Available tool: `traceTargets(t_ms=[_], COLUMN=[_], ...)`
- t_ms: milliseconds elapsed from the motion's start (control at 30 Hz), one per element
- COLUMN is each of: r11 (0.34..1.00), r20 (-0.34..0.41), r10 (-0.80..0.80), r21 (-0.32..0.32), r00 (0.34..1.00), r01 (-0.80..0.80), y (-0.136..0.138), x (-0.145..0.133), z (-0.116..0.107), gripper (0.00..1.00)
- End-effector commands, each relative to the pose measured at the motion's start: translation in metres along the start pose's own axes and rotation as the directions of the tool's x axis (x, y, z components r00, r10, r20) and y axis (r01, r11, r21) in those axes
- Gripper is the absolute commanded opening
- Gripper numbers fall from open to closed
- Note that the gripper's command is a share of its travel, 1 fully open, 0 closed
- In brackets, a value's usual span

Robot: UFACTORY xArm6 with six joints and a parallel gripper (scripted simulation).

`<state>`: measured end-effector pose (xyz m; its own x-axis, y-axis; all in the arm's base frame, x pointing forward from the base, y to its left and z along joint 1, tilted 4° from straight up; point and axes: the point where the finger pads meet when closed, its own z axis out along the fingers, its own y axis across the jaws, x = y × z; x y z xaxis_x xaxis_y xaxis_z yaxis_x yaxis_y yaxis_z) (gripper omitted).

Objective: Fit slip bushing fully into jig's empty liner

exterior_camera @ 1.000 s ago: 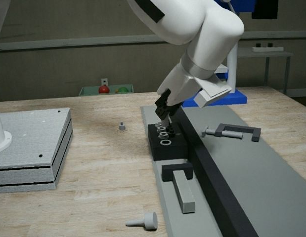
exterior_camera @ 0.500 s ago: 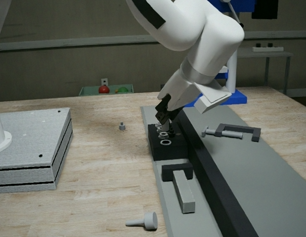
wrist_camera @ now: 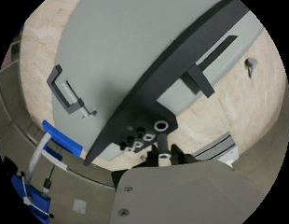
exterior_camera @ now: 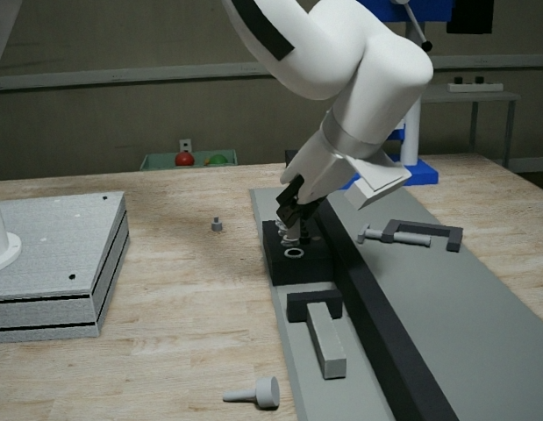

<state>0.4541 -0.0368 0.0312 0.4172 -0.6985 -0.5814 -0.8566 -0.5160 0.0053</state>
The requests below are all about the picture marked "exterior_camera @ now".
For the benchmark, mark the white flanged bushing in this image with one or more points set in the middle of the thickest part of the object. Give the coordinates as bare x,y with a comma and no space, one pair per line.
294,231

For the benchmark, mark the black rectangular plate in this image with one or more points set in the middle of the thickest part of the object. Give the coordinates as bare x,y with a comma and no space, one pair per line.
297,261

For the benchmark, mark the blue drill press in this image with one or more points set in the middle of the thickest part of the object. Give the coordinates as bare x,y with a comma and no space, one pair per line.
465,17

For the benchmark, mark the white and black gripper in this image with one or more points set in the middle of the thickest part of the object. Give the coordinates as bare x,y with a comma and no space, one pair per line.
317,170

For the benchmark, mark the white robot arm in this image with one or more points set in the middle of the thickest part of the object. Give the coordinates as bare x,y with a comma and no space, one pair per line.
340,45

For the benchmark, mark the grey stepped metal bushing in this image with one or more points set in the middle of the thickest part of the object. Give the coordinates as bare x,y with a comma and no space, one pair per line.
216,225

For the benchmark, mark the dark grey c-clamp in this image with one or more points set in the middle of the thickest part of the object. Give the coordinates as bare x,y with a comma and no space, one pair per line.
392,232

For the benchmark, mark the grey flanged bushing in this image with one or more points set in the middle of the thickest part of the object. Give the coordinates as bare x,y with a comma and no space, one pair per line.
267,392

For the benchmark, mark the long black rectangular bar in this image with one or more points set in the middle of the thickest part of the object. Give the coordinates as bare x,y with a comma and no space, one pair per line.
407,383

